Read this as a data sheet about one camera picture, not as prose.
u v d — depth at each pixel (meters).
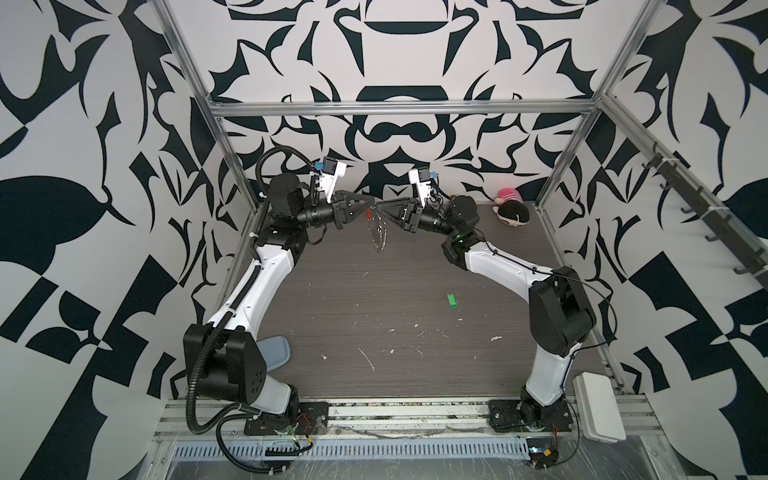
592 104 0.92
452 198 1.22
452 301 0.94
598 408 0.72
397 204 0.70
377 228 0.69
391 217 0.70
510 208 1.11
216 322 0.43
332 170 0.62
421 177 0.67
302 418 0.73
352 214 0.67
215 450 0.65
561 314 0.49
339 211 0.62
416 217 0.66
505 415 0.74
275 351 0.83
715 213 0.58
